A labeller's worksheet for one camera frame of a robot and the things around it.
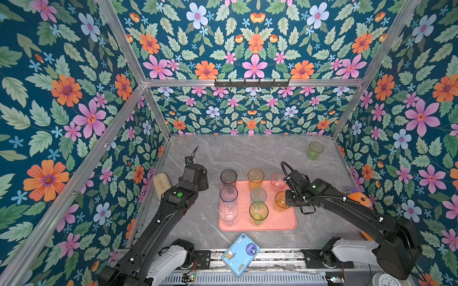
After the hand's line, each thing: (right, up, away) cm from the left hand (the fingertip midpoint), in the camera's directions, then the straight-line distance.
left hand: (200, 173), depth 77 cm
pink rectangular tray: (+18, -18, +9) cm, 28 cm away
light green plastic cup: (+63, +11, +30) cm, 71 cm away
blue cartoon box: (+18, -32, -7) cm, 37 cm away
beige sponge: (-24, -8, +16) cm, 30 cm away
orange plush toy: (+75, -12, +4) cm, 76 cm away
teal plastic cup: (+27, -11, +8) cm, 30 cm away
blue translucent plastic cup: (+12, -11, +7) cm, 18 cm away
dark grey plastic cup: (+12, -3, +8) cm, 15 cm away
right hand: (+40, -13, +5) cm, 43 cm away
